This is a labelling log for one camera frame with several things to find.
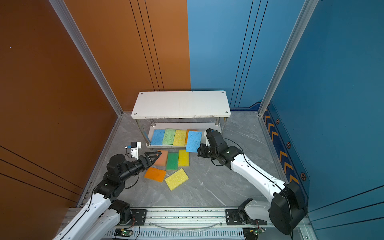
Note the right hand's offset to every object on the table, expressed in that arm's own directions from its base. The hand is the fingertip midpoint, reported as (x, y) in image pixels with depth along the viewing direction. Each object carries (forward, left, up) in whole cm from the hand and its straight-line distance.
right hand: (196, 149), depth 80 cm
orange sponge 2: (+7, +5, +3) cm, 10 cm away
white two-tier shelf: (+11, 0, +18) cm, 21 cm away
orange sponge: (-8, +24, -15) cm, 30 cm away
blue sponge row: (+5, +1, +2) cm, 6 cm away
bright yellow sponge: (+3, +9, -16) cm, 19 cm away
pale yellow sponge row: (+14, +11, -8) cm, 19 cm away
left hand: (-6, +18, +5) cm, 20 cm away
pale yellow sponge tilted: (-11, +12, -15) cm, 22 cm away
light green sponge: (+15, +18, -9) cm, 25 cm away
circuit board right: (-35, -26, -18) cm, 48 cm away
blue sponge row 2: (+15, +26, -9) cm, 31 cm away
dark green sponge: (+1, +15, -15) cm, 21 cm away
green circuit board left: (-35, +35, -18) cm, 53 cm away
